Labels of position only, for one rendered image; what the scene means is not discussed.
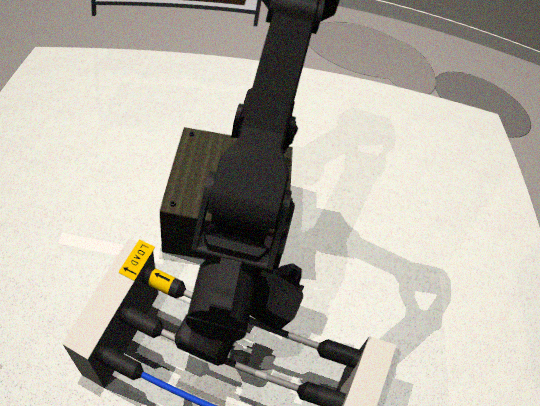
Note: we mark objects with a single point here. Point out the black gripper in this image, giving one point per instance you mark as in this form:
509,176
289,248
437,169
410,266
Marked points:
209,350

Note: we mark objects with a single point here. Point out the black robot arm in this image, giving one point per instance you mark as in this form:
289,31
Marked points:
247,194

